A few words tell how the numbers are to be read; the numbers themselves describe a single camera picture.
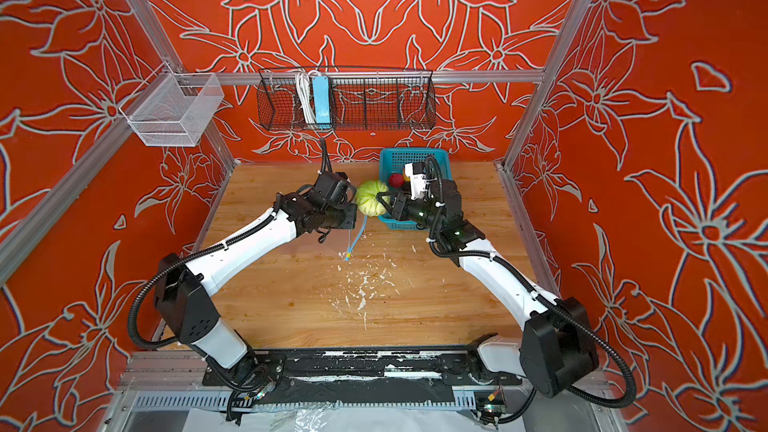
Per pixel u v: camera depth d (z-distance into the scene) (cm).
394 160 114
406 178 110
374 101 98
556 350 39
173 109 92
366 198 72
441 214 58
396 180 109
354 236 81
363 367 74
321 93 88
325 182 62
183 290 42
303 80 88
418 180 68
